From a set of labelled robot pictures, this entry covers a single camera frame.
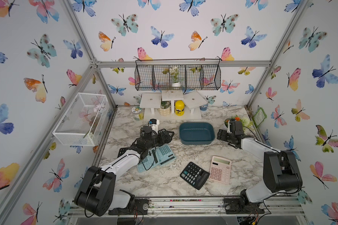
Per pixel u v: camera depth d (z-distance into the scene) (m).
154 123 0.76
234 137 0.72
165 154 0.91
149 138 0.67
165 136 0.76
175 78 0.93
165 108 1.08
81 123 0.74
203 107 1.14
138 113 1.07
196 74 0.96
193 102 1.03
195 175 0.83
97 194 0.41
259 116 1.10
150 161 0.88
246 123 0.91
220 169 0.85
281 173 0.45
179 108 1.07
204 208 0.74
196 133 1.04
